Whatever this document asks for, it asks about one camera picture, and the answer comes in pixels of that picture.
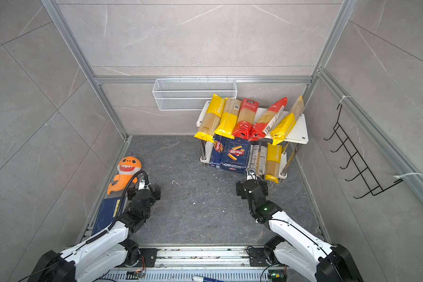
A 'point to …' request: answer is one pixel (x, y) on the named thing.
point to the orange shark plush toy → (127, 167)
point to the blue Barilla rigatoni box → (235, 155)
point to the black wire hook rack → (365, 172)
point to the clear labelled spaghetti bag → (258, 155)
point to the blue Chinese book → (107, 215)
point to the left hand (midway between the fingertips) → (144, 181)
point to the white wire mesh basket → (186, 94)
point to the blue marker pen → (203, 279)
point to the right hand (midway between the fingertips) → (249, 179)
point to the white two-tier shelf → (298, 135)
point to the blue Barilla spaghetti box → (219, 151)
